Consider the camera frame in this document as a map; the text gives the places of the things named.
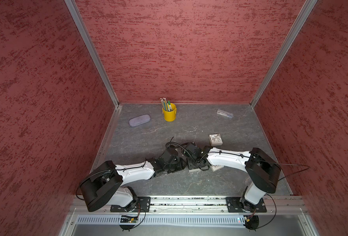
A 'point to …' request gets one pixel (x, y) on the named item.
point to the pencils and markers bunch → (166, 105)
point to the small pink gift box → (216, 167)
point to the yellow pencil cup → (170, 116)
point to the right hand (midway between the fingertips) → (192, 167)
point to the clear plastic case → (224, 113)
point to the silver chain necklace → (195, 128)
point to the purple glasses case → (139, 120)
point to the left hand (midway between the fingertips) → (184, 168)
